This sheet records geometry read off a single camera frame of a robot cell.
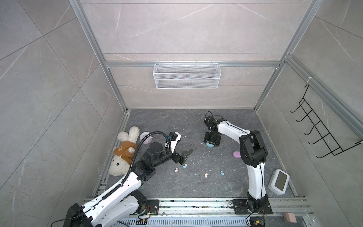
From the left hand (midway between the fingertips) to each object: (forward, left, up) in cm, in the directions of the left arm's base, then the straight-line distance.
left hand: (185, 142), depth 71 cm
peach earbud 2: (-5, +6, -24) cm, 26 cm away
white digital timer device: (-16, -53, -20) cm, 59 cm away
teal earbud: (-8, -22, -24) cm, 34 cm away
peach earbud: (-9, -12, -24) cm, 28 cm away
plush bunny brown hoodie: (+4, +38, -16) cm, 41 cm away
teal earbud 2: (-3, 0, -25) cm, 25 cm away
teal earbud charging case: (+9, -17, -20) cm, 28 cm away
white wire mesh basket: (+53, -3, +5) cm, 53 cm away
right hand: (+14, -17, -24) cm, 33 cm away
